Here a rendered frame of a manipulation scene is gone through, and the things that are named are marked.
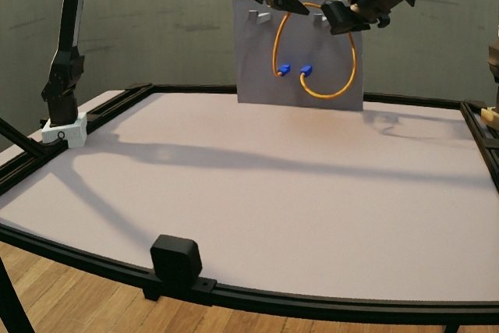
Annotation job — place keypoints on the yellow cable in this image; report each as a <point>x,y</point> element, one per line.
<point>282,71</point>

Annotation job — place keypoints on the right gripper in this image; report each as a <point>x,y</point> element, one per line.
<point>343,18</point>

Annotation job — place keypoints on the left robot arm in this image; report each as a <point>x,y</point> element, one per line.
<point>66,68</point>

